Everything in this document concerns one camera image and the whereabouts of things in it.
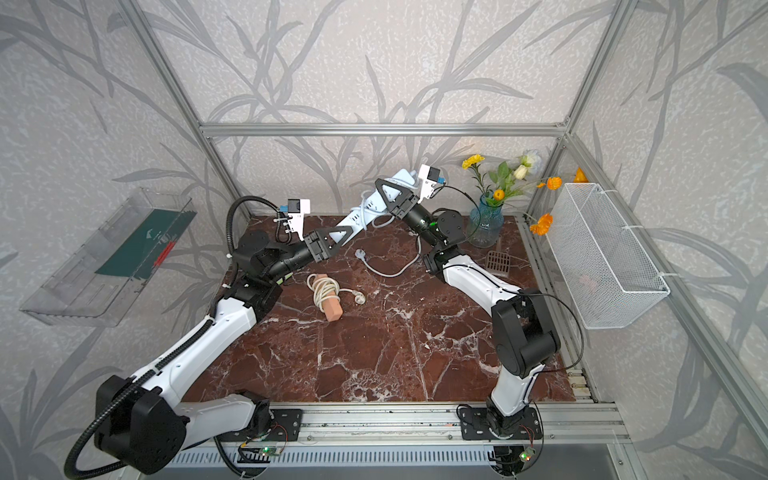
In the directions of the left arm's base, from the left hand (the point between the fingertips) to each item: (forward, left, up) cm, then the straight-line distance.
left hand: (350, 237), depth 65 cm
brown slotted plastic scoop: (+19, -46, -35) cm, 61 cm away
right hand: (+9, -6, +7) cm, 13 cm away
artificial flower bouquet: (+35, -45, -14) cm, 59 cm away
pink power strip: (-1, +9, -32) cm, 33 cm away
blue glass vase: (+28, -41, -24) cm, 55 cm away
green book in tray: (-1, +47, -5) cm, 47 cm away
